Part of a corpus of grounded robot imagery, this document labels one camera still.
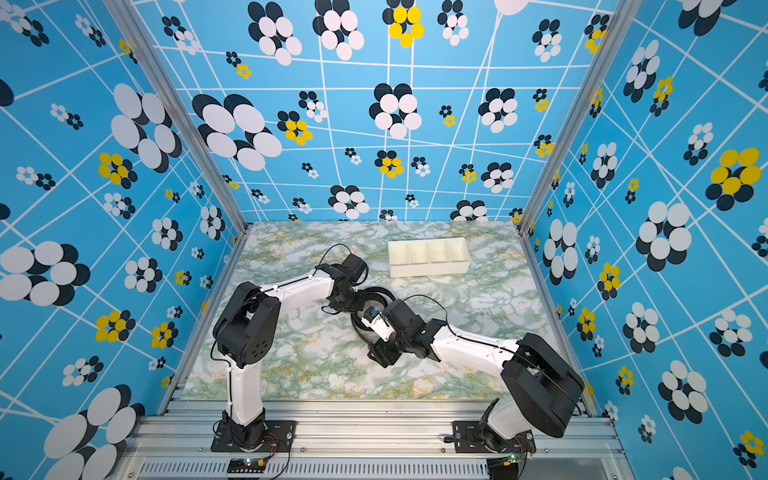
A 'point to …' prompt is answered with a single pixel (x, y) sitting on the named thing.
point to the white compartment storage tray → (425, 257)
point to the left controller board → (246, 465)
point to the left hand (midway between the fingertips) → (362, 305)
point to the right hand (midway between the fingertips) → (381, 344)
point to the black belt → (356, 315)
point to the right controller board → (504, 468)
